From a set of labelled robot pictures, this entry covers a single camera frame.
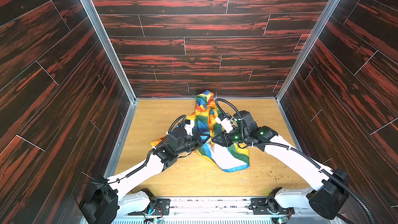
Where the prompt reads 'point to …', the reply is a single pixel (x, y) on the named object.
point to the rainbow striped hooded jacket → (203, 116)
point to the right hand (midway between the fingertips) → (216, 137)
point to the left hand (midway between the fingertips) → (212, 137)
